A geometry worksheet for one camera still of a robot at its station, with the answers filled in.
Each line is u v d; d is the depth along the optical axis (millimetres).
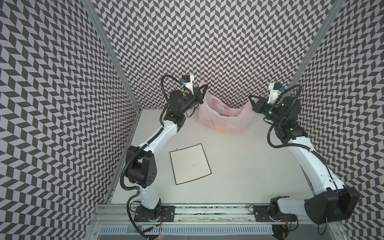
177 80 643
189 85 654
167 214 726
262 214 724
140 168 462
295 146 490
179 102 607
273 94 610
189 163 895
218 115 832
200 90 692
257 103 643
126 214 654
